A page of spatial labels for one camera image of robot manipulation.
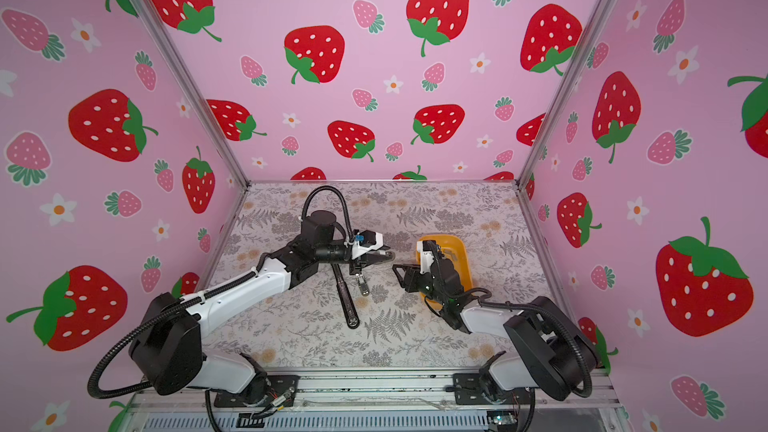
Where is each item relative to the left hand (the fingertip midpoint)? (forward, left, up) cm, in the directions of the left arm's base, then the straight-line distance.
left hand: (388, 248), depth 75 cm
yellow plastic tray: (+11, -22, -18) cm, 30 cm away
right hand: (+1, -2, -12) cm, 12 cm away
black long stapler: (-11, +10, -21) cm, 26 cm away
